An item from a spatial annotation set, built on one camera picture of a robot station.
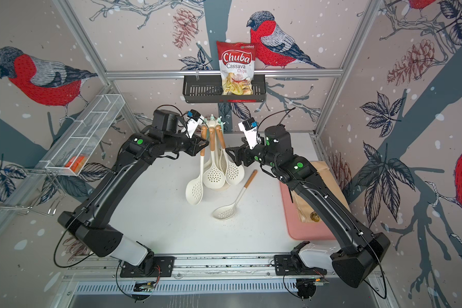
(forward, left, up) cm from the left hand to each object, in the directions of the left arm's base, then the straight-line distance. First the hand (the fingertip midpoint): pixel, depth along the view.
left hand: (208, 138), depth 70 cm
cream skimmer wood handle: (-11, +8, -22) cm, 25 cm away
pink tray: (-23, -37, -35) cm, 56 cm away
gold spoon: (-17, -46, -34) cm, 60 cm away
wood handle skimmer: (0, -9, -25) cm, 27 cm away
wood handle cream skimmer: (-15, -6, -35) cm, 38 cm away
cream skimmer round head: (-3, 0, -25) cm, 25 cm away
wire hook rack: (-21, +55, +1) cm, 59 cm away
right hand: (-4, -10, +1) cm, 10 cm away
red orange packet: (-10, +46, -2) cm, 47 cm away
